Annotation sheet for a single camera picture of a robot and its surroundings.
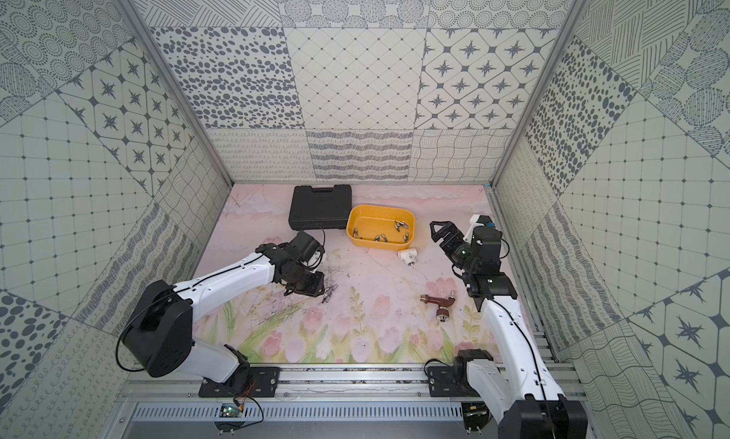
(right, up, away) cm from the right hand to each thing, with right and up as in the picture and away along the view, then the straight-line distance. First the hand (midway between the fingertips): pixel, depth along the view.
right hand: (437, 234), depth 79 cm
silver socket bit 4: (-17, -4, +24) cm, 30 cm away
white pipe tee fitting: (-7, -9, +16) cm, 19 cm away
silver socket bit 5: (-6, -3, +24) cm, 25 cm away
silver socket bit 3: (-9, +1, +28) cm, 29 cm away
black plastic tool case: (-39, +7, +26) cm, 47 cm away
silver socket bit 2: (-25, -2, +25) cm, 35 cm away
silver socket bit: (-33, -20, +10) cm, 40 cm away
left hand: (-34, -16, +5) cm, 38 cm away
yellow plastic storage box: (-16, 0, +29) cm, 33 cm away
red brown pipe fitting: (+2, -24, +5) cm, 25 cm away
